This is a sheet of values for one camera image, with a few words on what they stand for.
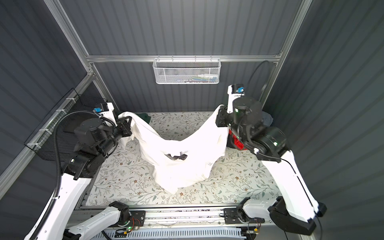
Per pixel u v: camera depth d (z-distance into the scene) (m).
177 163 0.74
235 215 0.74
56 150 0.43
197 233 0.71
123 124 0.53
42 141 0.61
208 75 0.85
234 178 0.87
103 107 0.50
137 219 0.72
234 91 0.44
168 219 0.75
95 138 0.44
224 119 0.48
